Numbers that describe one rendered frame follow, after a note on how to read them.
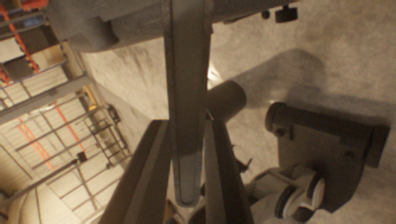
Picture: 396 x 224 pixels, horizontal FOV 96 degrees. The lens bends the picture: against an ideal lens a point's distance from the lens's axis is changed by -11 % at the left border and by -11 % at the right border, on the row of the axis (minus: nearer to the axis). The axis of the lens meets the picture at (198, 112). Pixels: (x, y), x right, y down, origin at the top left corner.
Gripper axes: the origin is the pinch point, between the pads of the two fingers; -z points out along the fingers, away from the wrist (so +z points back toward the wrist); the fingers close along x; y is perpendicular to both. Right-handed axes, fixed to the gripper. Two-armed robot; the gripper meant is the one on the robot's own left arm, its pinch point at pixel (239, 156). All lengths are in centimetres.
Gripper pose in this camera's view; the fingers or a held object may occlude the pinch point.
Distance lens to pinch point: 102.0
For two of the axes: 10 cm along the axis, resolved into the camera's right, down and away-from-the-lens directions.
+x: -7.9, -6.0, 1.3
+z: -5.8, 6.5, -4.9
